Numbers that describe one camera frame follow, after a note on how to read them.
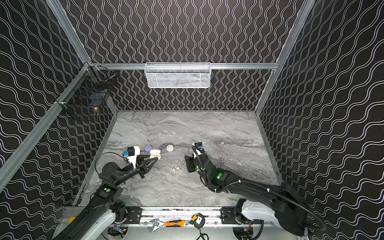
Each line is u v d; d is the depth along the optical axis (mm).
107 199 567
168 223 717
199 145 680
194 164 597
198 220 713
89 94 934
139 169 631
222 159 946
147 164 708
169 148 976
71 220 731
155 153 712
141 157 674
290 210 414
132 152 616
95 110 820
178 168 901
